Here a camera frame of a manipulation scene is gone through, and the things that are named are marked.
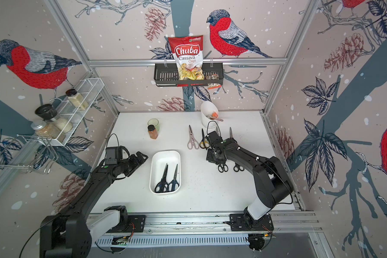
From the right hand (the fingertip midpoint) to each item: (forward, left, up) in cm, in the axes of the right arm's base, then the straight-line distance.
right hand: (210, 158), depth 90 cm
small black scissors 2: (-4, -7, -6) cm, 10 cm away
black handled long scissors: (-16, +26, -4) cm, 30 cm away
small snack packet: (+31, +1, +27) cm, 42 cm away
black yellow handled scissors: (+13, +3, -5) cm, 15 cm away
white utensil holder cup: (+33, +1, +2) cm, 33 cm away
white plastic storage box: (0, +31, -3) cm, 31 cm away
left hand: (-3, +36, +5) cm, 37 cm away
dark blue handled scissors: (-14, +20, -5) cm, 25 cm away
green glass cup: (+26, +39, +1) cm, 46 cm away
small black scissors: (+22, -14, -4) cm, 26 cm away
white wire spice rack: (+9, +67, +31) cm, 74 cm away
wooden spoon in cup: (+28, -2, +4) cm, 28 cm away
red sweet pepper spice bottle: (+16, +37, +2) cm, 41 cm away
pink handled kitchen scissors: (+13, +11, -6) cm, 18 cm away
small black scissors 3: (-3, -16, -6) cm, 17 cm away
